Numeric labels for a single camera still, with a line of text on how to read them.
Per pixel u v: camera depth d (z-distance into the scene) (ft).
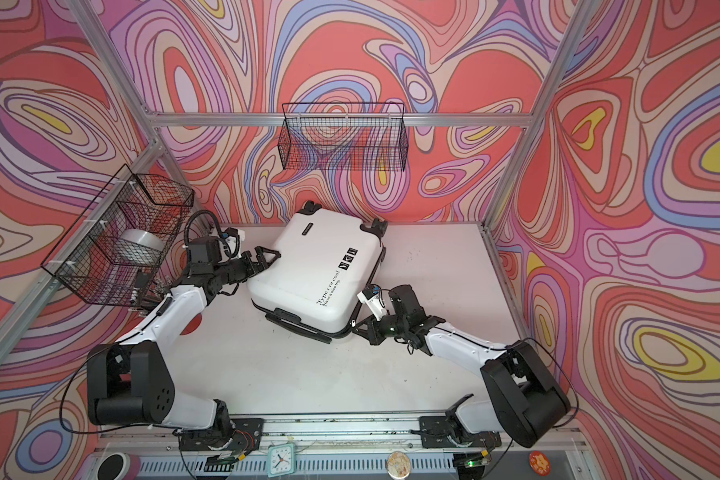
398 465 2.26
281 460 2.26
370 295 2.47
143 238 2.41
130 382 1.40
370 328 2.57
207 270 2.21
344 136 3.08
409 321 2.21
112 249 2.42
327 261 2.72
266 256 2.58
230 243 2.41
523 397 1.39
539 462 2.26
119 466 2.14
